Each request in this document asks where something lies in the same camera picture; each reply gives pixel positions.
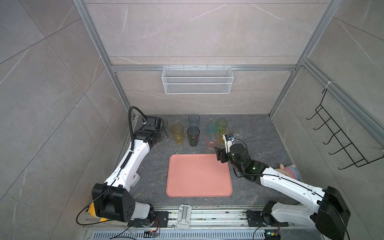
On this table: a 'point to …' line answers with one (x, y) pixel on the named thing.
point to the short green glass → (222, 124)
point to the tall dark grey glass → (193, 133)
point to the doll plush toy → (291, 171)
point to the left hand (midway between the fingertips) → (160, 131)
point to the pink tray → (198, 175)
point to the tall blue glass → (194, 120)
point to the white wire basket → (197, 80)
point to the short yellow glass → (221, 132)
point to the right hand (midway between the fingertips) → (220, 145)
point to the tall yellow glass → (178, 132)
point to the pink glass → (212, 139)
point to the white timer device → (136, 179)
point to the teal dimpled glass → (212, 128)
